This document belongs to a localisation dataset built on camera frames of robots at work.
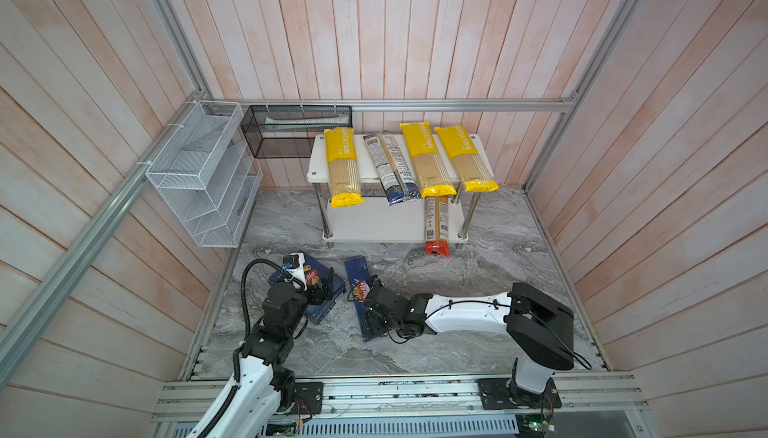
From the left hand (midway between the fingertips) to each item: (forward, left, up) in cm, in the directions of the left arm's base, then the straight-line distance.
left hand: (318, 274), depth 81 cm
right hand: (-8, -14, -12) cm, 20 cm away
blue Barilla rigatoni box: (+5, +4, -8) cm, 10 cm away
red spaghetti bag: (+21, -36, -5) cm, 42 cm away
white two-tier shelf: (+24, -16, -6) cm, 30 cm away
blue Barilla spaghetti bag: (+5, -10, -11) cm, 16 cm away
